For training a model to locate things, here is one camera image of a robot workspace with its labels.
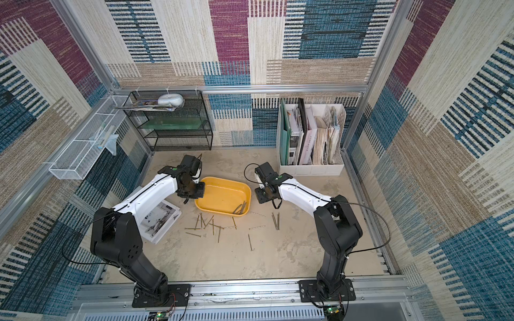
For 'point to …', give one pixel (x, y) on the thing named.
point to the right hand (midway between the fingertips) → (262, 192)
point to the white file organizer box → (310, 139)
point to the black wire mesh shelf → (171, 120)
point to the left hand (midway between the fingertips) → (198, 192)
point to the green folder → (285, 134)
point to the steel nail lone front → (250, 243)
